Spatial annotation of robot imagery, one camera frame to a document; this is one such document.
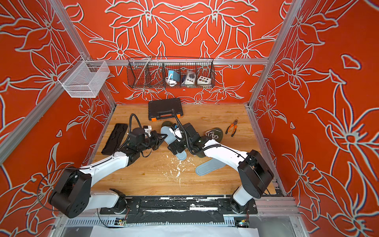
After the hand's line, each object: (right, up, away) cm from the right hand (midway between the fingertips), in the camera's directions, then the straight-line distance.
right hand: (170, 143), depth 81 cm
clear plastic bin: (-56, +39, +10) cm, 69 cm away
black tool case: (-11, +21, +30) cm, 38 cm away
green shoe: (+28, +4, +12) cm, 31 cm away
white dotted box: (+20, +39, +13) cm, 45 cm away
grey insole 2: (+22, -15, +4) cm, 27 cm away
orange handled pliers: (+45, +9, +23) cm, 51 cm away
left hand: (-1, +5, +1) cm, 5 cm away
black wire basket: (-15, +46, +19) cm, 52 cm away
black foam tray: (-40, 0, +16) cm, 43 cm away
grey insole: (0, +2, 0) cm, 2 cm away
